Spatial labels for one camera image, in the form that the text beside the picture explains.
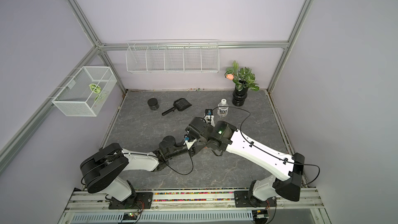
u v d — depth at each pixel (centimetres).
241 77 89
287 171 39
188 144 68
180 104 108
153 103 109
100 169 45
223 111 89
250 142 43
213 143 44
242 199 74
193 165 86
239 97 105
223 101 87
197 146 70
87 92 83
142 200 73
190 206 74
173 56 99
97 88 79
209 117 62
